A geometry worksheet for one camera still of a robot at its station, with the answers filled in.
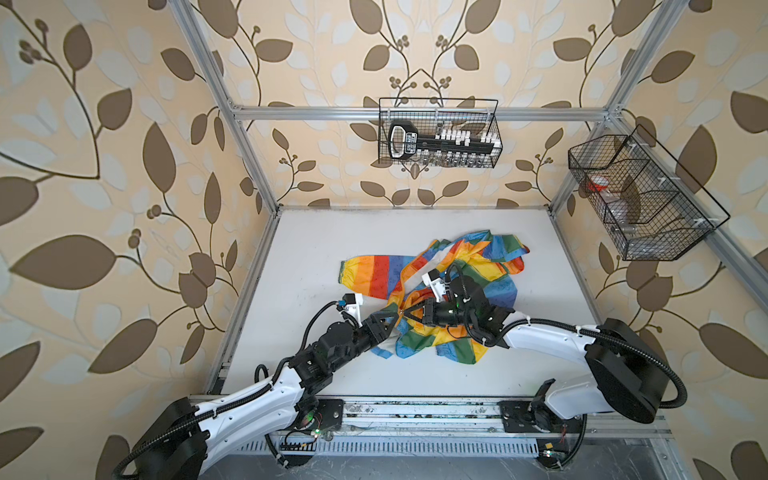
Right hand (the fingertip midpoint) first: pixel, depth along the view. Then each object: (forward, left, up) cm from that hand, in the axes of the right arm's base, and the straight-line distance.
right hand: (404, 316), depth 78 cm
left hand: (-2, +1, +2) cm, 3 cm away
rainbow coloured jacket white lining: (+23, -33, -9) cm, 41 cm away
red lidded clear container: (+28, -54, +20) cm, 64 cm away
